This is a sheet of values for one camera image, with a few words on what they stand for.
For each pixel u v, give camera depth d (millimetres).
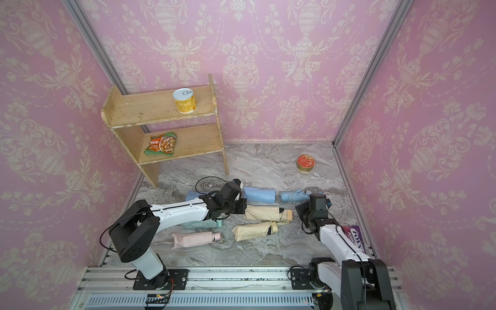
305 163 1064
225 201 688
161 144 897
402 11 688
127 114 720
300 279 732
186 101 687
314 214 677
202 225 839
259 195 940
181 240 789
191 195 944
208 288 730
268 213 876
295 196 939
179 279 746
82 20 725
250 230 816
